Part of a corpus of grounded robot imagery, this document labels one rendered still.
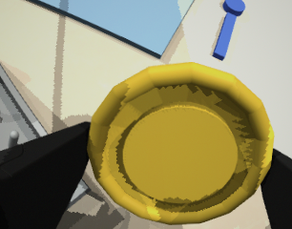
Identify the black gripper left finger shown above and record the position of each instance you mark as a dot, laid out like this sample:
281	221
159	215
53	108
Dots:
38	178

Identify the light blue square mat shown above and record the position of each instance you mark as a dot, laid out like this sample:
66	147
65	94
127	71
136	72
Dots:
147	25

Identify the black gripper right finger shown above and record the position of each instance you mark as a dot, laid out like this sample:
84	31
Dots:
276	191

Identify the yellow plate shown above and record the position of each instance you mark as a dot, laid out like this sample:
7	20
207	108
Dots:
180	143

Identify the white dish rack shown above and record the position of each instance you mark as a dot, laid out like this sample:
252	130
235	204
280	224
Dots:
18	125

